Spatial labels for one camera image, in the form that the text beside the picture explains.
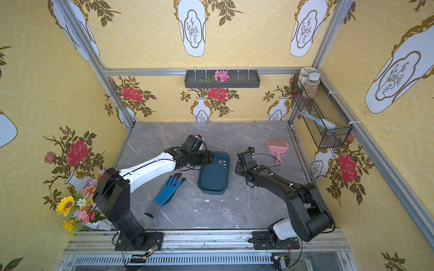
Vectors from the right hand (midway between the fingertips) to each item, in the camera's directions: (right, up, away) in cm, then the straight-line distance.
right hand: (244, 165), depth 93 cm
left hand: (-21, +5, -4) cm, 22 cm away
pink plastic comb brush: (+23, +9, +13) cm, 28 cm away
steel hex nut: (-30, -5, +2) cm, 30 cm away
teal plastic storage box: (-17, -7, 0) cm, 19 cm away
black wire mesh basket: (+41, +31, -4) cm, 52 cm away
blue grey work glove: (-42, -14, -6) cm, 44 cm away
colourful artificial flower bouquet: (-69, -13, -26) cm, 75 cm away
